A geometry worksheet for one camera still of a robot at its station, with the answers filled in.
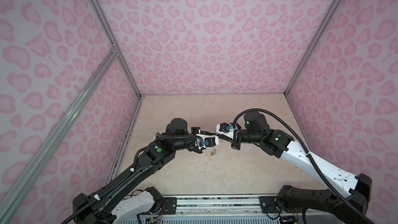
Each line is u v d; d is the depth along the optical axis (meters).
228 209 0.73
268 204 0.73
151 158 0.48
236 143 0.62
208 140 0.52
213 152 0.75
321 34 0.86
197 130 0.59
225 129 0.56
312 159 0.44
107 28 0.83
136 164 0.46
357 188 0.39
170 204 0.73
